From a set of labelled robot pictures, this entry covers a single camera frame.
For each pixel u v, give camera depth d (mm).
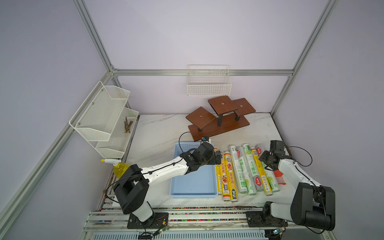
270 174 855
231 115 1177
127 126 956
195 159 620
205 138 747
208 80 956
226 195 793
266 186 818
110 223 741
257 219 735
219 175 859
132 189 429
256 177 840
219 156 733
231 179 840
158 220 733
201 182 862
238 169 881
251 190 799
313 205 420
